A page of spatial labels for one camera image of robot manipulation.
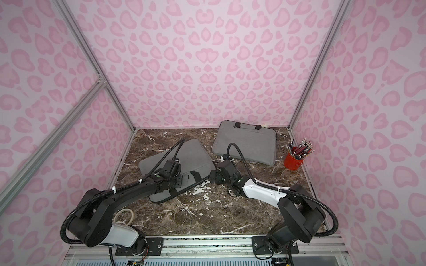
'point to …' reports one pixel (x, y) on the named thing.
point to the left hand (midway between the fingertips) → (179, 177)
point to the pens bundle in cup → (301, 151)
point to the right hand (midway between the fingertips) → (218, 173)
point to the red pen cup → (292, 163)
